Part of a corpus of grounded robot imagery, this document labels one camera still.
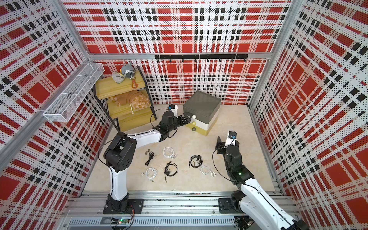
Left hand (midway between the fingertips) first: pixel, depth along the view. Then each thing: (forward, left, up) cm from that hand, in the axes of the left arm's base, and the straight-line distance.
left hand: (190, 115), depth 94 cm
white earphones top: (-19, +15, -15) cm, 28 cm away
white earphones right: (-31, -9, -15) cm, 36 cm away
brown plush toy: (+4, +34, +11) cm, 36 cm away
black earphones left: (-21, +26, -16) cm, 37 cm away
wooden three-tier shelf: (+4, +43, +5) cm, 44 cm away
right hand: (-19, -21, +3) cm, 28 cm away
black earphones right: (-25, -3, -16) cm, 30 cm away
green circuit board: (-57, +34, -13) cm, 67 cm away
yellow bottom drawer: (-4, -4, -9) cm, 11 cm away
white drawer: (-5, -9, -4) cm, 11 cm away
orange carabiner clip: (+14, +35, +19) cm, 42 cm away
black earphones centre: (-31, +14, -15) cm, 38 cm away
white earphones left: (-33, +24, -15) cm, 43 cm away
